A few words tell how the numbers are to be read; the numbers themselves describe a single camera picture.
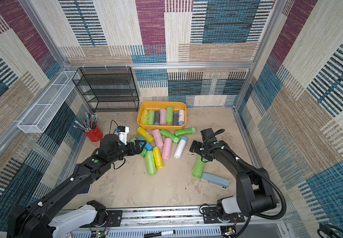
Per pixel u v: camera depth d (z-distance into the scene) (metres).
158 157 0.91
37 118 0.71
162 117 1.11
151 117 1.11
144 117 1.09
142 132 1.03
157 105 1.18
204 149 0.67
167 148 0.96
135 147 0.70
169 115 1.11
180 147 0.96
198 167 0.87
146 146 0.76
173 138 0.99
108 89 1.08
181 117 1.11
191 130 1.03
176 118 1.10
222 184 0.79
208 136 0.70
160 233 0.69
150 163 0.89
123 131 0.70
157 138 1.00
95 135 0.97
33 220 0.39
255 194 0.42
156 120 1.09
